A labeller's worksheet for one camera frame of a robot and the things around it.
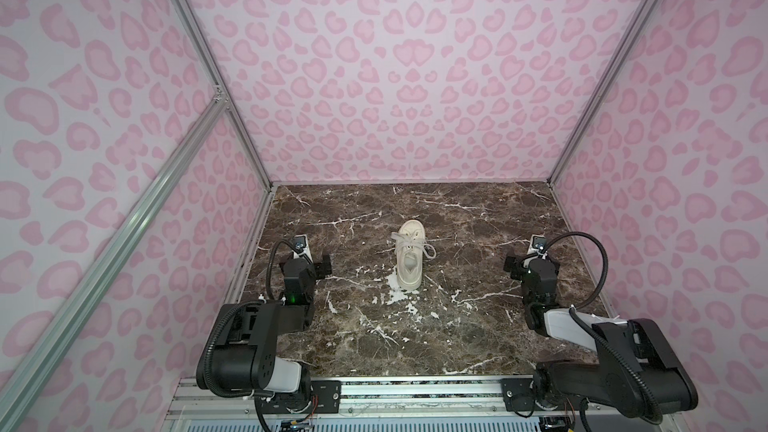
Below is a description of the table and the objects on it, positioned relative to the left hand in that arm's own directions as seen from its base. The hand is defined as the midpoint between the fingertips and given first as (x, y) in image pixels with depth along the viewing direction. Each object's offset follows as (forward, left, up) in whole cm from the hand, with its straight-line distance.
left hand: (309, 246), depth 91 cm
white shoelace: (+3, -29, -3) cm, 29 cm away
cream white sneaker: (-3, -31, -4) cm, 31 cm away
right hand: (-3, -66, +1) cm, 66 cm away
